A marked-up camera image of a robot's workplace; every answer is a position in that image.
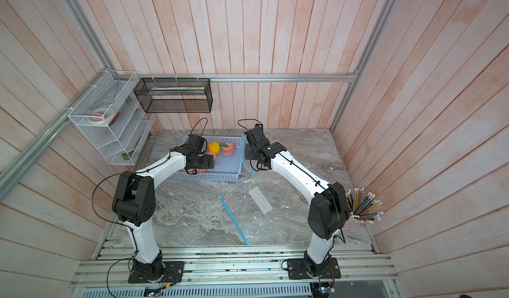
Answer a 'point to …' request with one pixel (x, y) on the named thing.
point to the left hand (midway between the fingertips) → (203, 164)
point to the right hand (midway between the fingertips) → (251, 149)
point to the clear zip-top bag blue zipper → (253, 175)
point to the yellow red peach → (214, 147)
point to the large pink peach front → (201, 170)
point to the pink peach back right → (229, 150)
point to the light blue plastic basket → (226, 168)
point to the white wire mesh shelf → (122, 140)
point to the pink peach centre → (214, 155)
